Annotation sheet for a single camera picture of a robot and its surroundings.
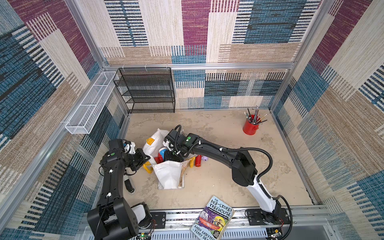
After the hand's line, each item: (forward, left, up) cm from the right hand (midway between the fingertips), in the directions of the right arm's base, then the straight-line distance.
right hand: (169, 163), depth 83 cm
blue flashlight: (+5, +4, +5) cm, 8 cm away
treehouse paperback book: (-26, -22, -7) cm, 35 cm away
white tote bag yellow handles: (-6, -1, -2) cm, 6 cm away
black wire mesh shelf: (+51, +20, +11) cm, 56 cm away
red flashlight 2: (+4, +7, -4) cm, 9 cm away
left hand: (+2, +10, +4) cm, 11 cm away
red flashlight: (+5, -16, -7) cm, 18 cm away
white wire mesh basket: (+11, +38, +25) cm, 46 cm away
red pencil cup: (+25, -50, +2) cm, 56 cm away
